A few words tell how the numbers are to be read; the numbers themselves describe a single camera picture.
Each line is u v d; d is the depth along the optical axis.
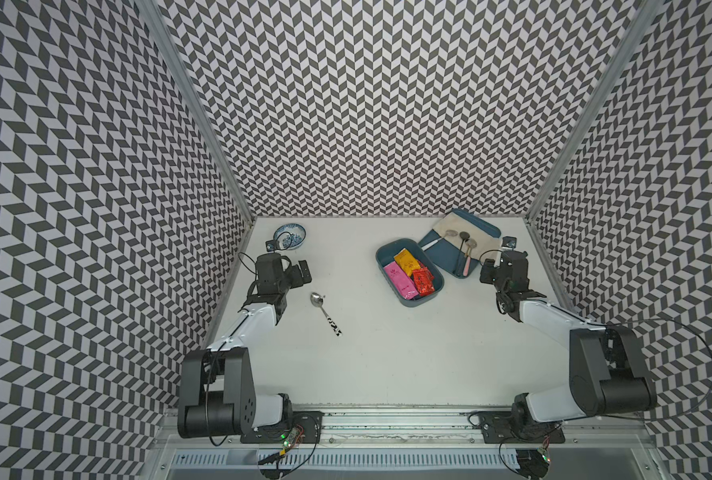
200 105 0.89
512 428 0.72
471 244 1.08
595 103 0.83
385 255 1.02
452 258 1.05
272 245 0.77
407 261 1.02
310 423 0.72
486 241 1.12
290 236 1.12
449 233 1.12
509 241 0.79
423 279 0.96
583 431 0.74
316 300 0.95
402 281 0.97
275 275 0.68
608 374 0.44
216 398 0.41
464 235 1.13
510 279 0.69
